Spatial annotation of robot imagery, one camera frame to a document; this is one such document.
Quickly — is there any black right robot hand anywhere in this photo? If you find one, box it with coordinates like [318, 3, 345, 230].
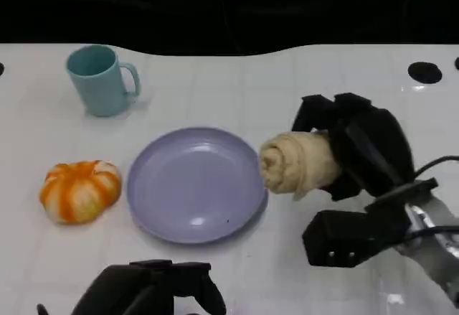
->
[291, 92, 416, 202]

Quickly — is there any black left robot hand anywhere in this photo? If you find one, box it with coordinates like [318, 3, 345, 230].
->
[67, 259, 227, 315]

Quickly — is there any beige towel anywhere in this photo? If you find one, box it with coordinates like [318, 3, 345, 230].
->
[258, 131, 346, 201]

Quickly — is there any orange and white bread roll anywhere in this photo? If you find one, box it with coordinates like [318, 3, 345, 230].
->
[38, 159, 123, 225]

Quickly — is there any lilac plate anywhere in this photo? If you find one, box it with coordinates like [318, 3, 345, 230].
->
[126, 126, 270, 245]

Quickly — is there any black backdrop cloth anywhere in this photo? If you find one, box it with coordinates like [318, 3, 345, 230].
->
[0, 0, 459, 58]

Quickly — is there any pale green mug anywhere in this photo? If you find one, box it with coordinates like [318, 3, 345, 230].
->
[65, 44, 141, 118]

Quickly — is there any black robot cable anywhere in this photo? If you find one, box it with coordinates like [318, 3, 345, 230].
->
[404, 224, 459, 240]
[412, 155, 459, 183]

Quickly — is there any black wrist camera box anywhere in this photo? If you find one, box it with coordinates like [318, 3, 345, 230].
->
[302, 177, 439, 268]

